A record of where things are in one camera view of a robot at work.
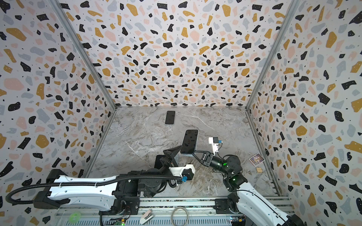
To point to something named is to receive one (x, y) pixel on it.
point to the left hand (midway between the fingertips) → (184, 152)
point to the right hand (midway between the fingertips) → (190, 153)
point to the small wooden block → (259, 170)
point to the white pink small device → (146, 217)
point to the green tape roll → (74, 217)
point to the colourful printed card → (257, 159)
